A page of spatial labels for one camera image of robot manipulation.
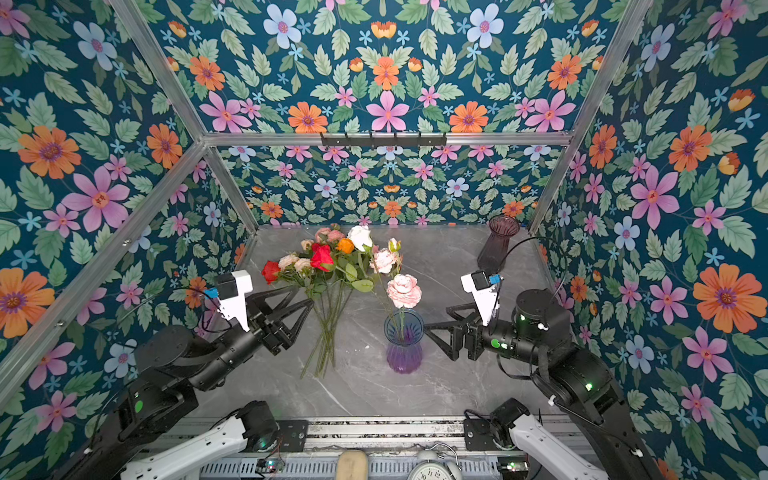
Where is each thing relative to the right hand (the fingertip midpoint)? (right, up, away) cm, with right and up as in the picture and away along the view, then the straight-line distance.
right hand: (438, 317), depth 56 cm
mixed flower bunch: (-19, +9, +11) cm, 23 cm away
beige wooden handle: (-18, -36, +11) cm, 42 cm away
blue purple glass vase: (-7, -13, +16) cm, 22 cm away
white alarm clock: (+1, -37, +13) cm, 39 cm away
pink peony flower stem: (-7, +4, +7) cm, 11 cm away
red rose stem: (-25, +11, +9) cm, 29 cm away
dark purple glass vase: (+23, +14, +41) cm, 49 cm away
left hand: (-24, +5, -6) cm, 25 cm away
